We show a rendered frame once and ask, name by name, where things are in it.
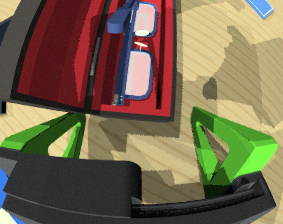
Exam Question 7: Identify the blue glasses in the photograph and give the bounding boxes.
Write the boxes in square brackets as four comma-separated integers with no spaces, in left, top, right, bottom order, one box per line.
[107,0,158,106]

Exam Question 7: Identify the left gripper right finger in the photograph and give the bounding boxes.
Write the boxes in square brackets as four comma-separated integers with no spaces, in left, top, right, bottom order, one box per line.
[190,106,278,199]

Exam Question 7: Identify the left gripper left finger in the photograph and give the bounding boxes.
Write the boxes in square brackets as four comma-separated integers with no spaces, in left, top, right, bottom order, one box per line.
[0,112,86,158]

